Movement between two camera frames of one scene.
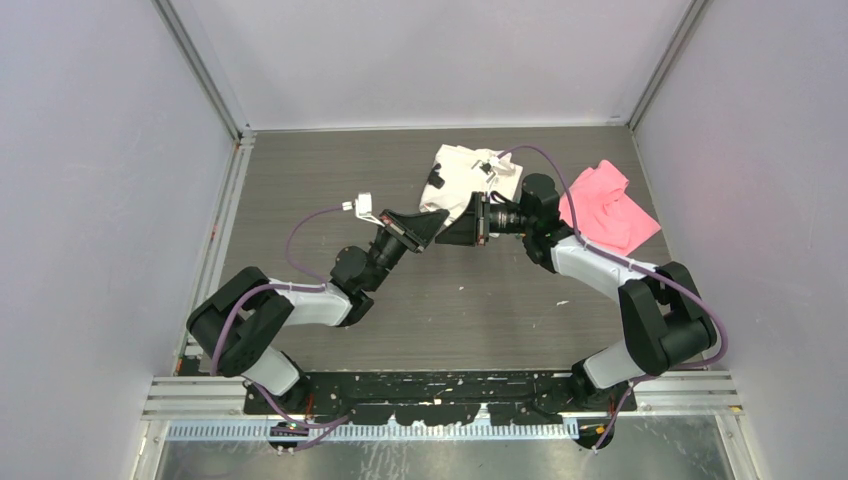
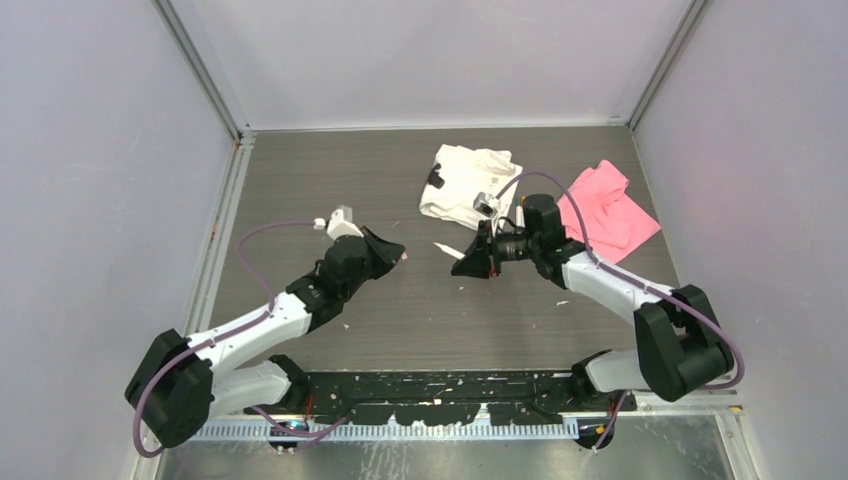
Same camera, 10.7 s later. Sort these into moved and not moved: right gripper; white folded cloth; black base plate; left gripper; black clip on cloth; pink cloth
Moved: left gripper; right gripper
Not moved: white folded cloth; black base plate; black clip on cloth; pink cloth
